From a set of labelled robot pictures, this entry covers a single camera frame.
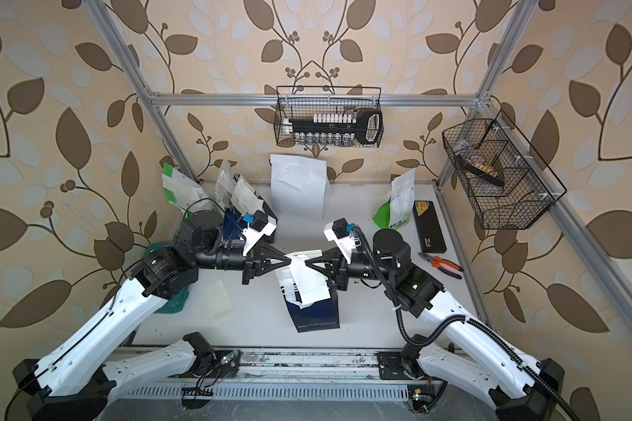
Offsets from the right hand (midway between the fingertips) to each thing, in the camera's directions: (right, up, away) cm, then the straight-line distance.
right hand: (307, 261), depth 60 cm
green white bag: (-49, +19, +36) cm, 64 cm away
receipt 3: (-32, -18, +26) cm, 45 cm away
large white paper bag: (-6, +20, +42) cm, 47 cm away
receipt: (-23, +15, +28) cm, 40 cm away
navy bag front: (-19, +12, +39) cm, 45 cm away
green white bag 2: (+30, +12, +34) cm, 47 cm away
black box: (+46, +5, +44) cm, 64 cm away
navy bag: (+2, -16, +9) cm, 19 cm away
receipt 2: (-2, -6, +1) cm, 6 cm away
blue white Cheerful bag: (-31, +21, +31) cm, 48 cm away
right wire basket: (+56, +20, +14) cm, 61 cm away
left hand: (-5, +2, -3) cm, 6 cm away
